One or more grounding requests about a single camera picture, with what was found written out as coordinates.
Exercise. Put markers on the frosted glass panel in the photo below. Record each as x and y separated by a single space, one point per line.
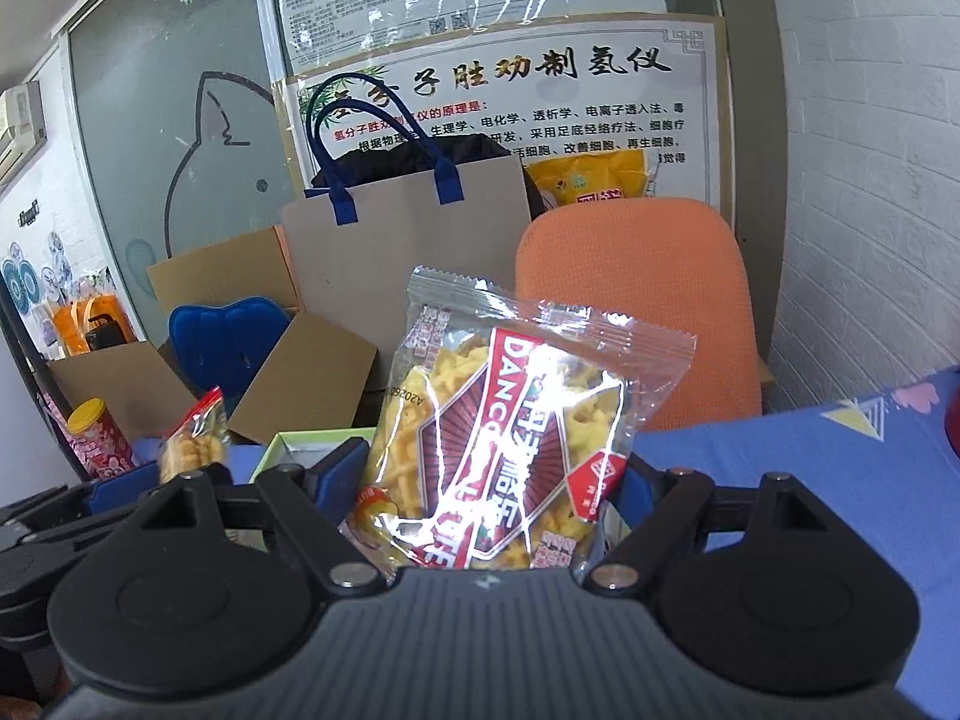
135 127

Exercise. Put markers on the blue plastic seat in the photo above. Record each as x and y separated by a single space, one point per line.
217 337

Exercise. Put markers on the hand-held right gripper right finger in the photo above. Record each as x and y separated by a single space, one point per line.
643 495

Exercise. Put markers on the red-edged cracker packet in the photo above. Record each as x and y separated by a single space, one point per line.
191 446

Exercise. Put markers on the wall poster large characters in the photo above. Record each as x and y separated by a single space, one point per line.
600 90

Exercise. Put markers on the orange bag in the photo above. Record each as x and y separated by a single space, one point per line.
67 322

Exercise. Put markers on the orange chair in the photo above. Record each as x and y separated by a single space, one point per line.
637 300

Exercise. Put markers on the open cardboard box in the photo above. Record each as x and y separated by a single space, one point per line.
120 382

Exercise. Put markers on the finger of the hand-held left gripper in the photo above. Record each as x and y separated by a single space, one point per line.
124 486

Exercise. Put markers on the red thermos jug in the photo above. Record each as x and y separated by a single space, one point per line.
952 420

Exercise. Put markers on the blue printed tablecloth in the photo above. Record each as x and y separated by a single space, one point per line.
825 502

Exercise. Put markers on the clear chip packet red label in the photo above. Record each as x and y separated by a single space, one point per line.
510 420

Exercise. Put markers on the red snack canister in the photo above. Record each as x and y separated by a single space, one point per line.
97 442

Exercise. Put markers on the white air conditioner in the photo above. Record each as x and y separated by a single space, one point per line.
19 127

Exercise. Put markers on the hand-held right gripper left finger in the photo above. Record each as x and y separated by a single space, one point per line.
341 476

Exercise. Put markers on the yellow plastic bag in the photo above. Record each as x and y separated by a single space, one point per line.
592 174

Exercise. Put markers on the blue white plate wall decals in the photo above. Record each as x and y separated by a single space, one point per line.
19 277

